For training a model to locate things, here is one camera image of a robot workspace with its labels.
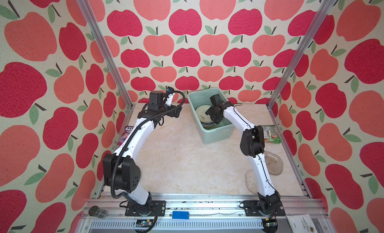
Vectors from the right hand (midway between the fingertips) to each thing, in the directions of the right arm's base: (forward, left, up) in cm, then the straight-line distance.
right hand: (212, 115), depth 104 cm
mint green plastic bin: (-21, +1, +9) cm, 23 cm away
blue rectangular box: (-61, +13, -5) cm, 63 cm away
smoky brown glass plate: (-29, -39, -8) cm, 49 cm away
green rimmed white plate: (-6, 0, -5) cm, 7 cm away
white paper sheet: (-58, -44, -7) cm, 73 cm away
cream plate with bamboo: (+2, +8, -2) cm, 9 cm away
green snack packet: (-8, -42, -7) cm, 43 cm away
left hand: (-12, +22, +19) cm, 32 cm away
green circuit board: (-66, +31, -9) cm, 73 cm away
